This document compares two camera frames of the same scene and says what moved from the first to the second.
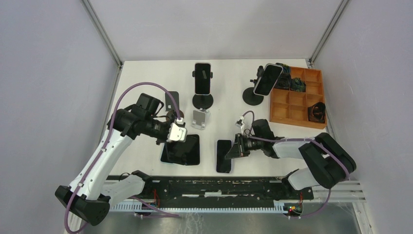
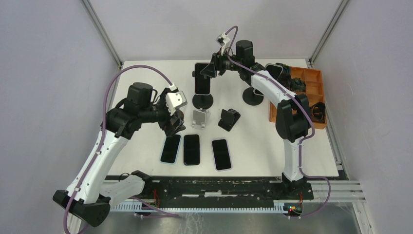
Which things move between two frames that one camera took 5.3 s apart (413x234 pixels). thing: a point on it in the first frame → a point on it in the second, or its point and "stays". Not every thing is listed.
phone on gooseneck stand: (268, 79) stays
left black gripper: (161, 141) → (171, 129)
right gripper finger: (234, 152) → (209, 70)
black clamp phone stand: (202, 101) stays
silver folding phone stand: (201, 118) stays
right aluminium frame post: (337, 14) stays
